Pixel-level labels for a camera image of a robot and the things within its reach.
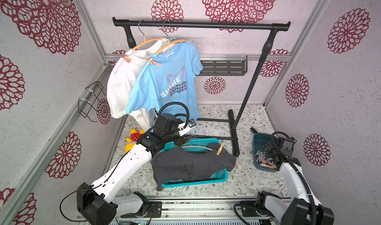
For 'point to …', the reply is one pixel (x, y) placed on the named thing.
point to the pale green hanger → (195, 146)
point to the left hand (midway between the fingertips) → (185, 129)
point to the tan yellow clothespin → (220, 149)
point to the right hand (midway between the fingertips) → (271, 145)
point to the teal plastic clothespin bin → (263, 160)
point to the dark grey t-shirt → (177, 163)
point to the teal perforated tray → (198, 145)
